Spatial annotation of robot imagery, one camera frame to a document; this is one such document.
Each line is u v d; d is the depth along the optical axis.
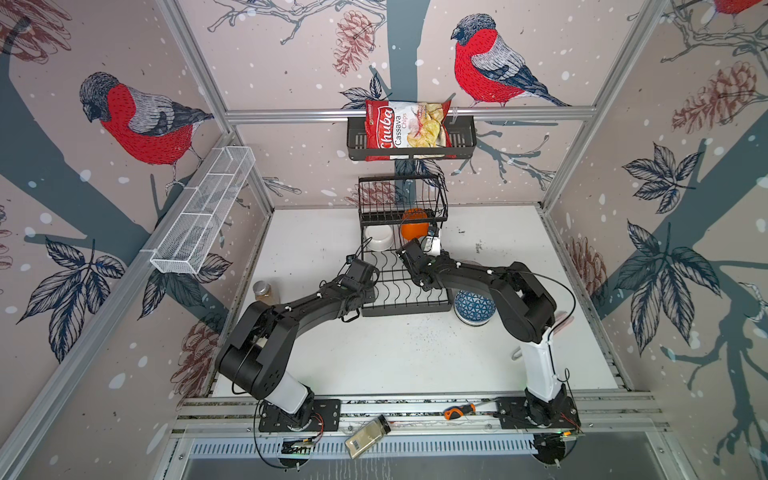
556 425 0.71
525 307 0.53
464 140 0.95
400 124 0.87
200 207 0.79
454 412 0.73
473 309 0.88
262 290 0.86
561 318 0.91
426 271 0.72
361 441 0.67
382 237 1.02
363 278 0.73
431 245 0.86
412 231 1.04
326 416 0.73
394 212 1.14
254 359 0.44
